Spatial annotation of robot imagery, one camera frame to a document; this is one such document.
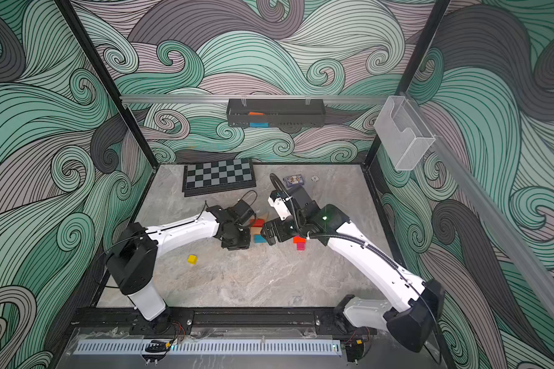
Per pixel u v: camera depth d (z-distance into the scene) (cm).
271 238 62
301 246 90
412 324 36
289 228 60
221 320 75
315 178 114
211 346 70
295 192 54
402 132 78
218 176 111
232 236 73
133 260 46
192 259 85
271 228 62
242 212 71
